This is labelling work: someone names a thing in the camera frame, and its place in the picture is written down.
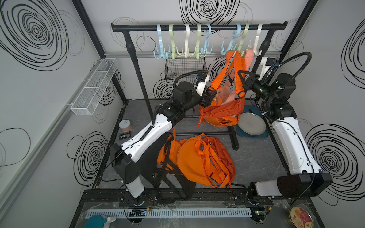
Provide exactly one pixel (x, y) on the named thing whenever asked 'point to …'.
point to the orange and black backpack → (168, 176)
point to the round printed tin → (300, 218)
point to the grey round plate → (251, 124)
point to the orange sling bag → (229, 108)
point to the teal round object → (95, 221)
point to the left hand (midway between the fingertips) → (211, 88)
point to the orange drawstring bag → (205, 160)
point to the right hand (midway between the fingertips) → (240, 71)
